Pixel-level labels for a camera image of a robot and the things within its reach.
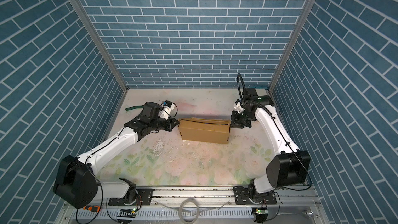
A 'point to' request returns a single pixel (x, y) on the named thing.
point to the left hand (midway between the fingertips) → (179, 122)
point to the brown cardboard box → (204, 129)
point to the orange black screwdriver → (93, 208)
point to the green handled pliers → (137, 107)
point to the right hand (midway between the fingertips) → (229, 123)
